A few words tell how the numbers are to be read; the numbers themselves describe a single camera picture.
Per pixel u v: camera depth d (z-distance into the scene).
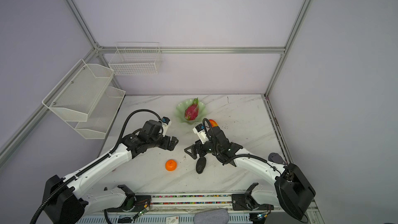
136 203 0.73
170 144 0.72
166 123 0.72
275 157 0.90
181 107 1.07
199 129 0.70
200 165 0.82
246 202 0.66
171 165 0.82
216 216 0.68
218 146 0.61
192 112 1.01
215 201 0.75
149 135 0.60
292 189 0.41
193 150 0.68
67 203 0.37
